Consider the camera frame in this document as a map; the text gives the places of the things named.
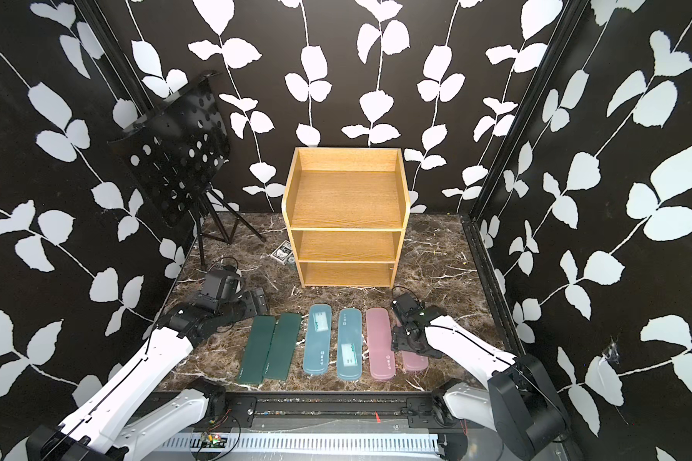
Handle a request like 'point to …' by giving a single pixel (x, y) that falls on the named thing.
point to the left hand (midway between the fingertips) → (260, 297)
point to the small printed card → (284, 254)
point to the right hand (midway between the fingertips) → (409, 341)
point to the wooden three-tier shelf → (347, 209)
